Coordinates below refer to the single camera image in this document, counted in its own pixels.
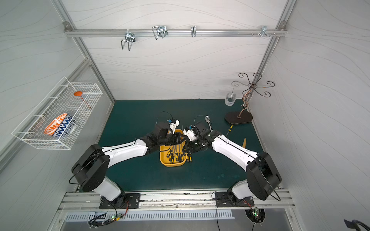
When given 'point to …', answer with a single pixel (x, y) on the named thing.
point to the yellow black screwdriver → (229, 130)
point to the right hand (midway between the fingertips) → (184, 149)
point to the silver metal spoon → (208, 119)
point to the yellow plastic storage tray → (164, 151)
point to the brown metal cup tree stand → (244, 116)
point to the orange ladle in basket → (79, 94)
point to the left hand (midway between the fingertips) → (187, 137)
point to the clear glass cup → (231, 98)
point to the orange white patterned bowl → (54, 123)
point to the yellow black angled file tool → (190, 157)
